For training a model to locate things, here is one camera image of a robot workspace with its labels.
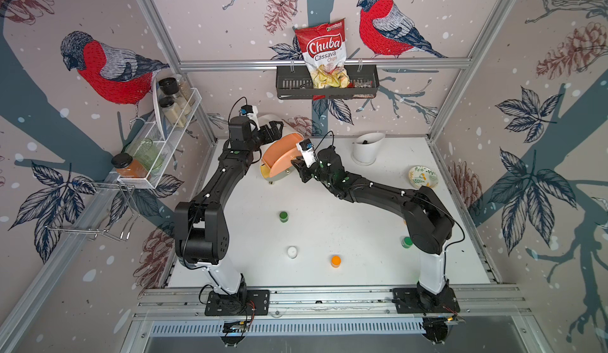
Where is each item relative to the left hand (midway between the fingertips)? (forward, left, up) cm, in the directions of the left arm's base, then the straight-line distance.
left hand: (278, 120), depth 86 cm
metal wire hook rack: (-39, +40, +6) cm, 56 cm away
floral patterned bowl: (-5, -61, -28) cm, 68 cm away
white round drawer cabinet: (+5, -3, -8) cm, 10 cm away
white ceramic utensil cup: (+4, -37, -21) cm, 43 cm away
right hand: (-11, -5, -10) cm, 16 cm away
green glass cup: (-22, +36, +6) cm, 43 cm away
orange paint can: (-42, -21, -27) cm, 54 cm away
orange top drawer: (-11, -1, -7) cm, 13 cm away
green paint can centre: (-26, -1, -28) cm, 38 cm away
